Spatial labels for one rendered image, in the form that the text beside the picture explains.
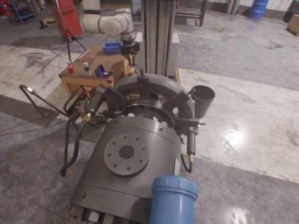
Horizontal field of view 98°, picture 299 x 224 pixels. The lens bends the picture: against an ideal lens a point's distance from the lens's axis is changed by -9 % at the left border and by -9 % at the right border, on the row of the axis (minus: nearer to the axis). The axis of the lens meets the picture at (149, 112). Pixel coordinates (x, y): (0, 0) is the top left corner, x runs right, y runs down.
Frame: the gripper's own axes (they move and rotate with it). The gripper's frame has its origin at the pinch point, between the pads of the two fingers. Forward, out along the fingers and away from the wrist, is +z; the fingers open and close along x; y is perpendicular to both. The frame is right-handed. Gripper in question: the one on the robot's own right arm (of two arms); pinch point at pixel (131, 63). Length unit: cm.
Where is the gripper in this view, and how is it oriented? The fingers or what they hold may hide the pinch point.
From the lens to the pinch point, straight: 106.8
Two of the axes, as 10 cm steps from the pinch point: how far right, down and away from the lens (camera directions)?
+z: 0.8, 6.8, 7.3
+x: 8.8, -3.9, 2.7
